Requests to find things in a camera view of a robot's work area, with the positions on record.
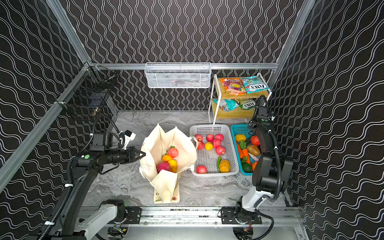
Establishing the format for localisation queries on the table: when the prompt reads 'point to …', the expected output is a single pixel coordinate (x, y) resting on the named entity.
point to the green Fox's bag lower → (246, 103)
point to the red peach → (199, 137)
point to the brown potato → (253, 150)
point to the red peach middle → (200, 145)
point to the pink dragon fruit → (163, 165)
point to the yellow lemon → (173, 165)
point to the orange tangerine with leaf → (166, 158)
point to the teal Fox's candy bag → (254, 83)
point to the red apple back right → (219, 136)
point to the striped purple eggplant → (254, 157)
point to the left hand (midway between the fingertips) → (146, 154)
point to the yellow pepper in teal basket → (239, 137)
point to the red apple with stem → (220, 150)
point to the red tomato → (255, 140)
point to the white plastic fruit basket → (216, 155)
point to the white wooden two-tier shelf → (215, 110)
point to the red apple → (201, 169)
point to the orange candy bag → (234, 86)
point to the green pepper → (247, 168)
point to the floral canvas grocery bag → (155, 144)
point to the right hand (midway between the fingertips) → (264, 129)
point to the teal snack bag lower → (227, 105)
